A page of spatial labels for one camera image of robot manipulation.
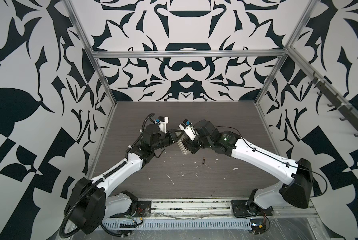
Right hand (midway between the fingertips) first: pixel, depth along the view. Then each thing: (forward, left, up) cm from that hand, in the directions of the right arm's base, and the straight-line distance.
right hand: (184, 140), depth 74 cm
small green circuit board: (-33, -34, -23) cm, 53 cm away
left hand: (+4, 0, +3) cm, 5 cm away
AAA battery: (-1, -11, -21) cm, 24 cm away
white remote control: (-2, +1, -1) cm, 3 cm away
